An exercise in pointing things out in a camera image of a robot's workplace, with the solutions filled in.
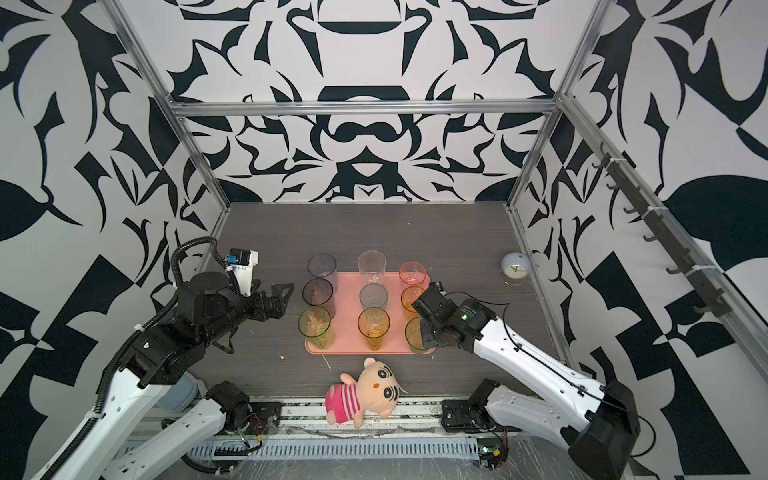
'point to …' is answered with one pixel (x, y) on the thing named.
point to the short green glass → (413, 337)
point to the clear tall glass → (372, 266)
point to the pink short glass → (414, 273)
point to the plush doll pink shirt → (376, 391)
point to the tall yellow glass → (374, 322)
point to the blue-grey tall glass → (323, 265)
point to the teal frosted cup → (373, 295)
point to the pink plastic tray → (347, 338)
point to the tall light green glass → (314, 323)
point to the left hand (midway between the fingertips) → (275, 278)
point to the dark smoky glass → (319, 292)
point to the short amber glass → (408, 296)
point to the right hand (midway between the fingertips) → (432, 332)
